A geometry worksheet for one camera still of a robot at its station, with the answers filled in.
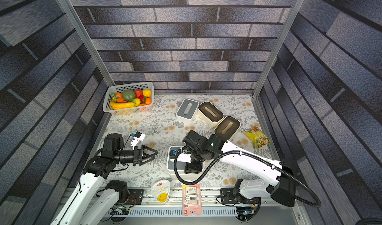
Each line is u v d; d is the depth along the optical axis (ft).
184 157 1.94
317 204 1.22
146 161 2.23
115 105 3.34
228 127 3.10
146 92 3.73
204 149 1.72
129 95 3.49
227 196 2.38
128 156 2.00
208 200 2.41
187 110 3.50
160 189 2.24
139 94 3.69
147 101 3.58
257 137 2.95
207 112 3.32
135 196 2.42
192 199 2.34
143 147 2.03
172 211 2.54
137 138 2.20
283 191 1.24
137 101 3.43
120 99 3.60
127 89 3.73
